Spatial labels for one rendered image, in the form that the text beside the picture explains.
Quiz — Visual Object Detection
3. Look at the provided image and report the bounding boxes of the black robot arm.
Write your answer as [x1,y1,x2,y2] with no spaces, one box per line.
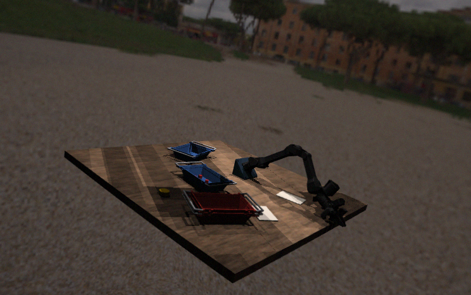
[242,144,345,208]

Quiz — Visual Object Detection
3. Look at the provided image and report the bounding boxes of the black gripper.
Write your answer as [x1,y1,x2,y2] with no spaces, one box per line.
[320,199,347,227]

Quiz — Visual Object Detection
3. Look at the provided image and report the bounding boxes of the yellow flat disc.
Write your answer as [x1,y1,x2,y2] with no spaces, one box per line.
[159,189,170,196]

